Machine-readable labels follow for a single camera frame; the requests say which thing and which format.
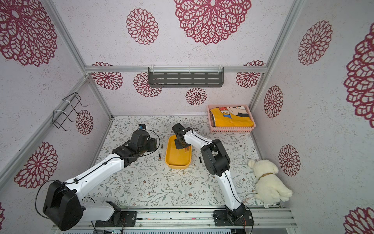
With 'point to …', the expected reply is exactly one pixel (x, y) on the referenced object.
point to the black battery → (200, 160)
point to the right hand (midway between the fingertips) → (180, 143)
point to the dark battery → (162, 146)
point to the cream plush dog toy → (269, 190)
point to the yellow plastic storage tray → (175, 158)
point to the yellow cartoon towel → (237, 116)
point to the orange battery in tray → (187, 149)
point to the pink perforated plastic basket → (220, 129)
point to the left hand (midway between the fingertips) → (153, 141)
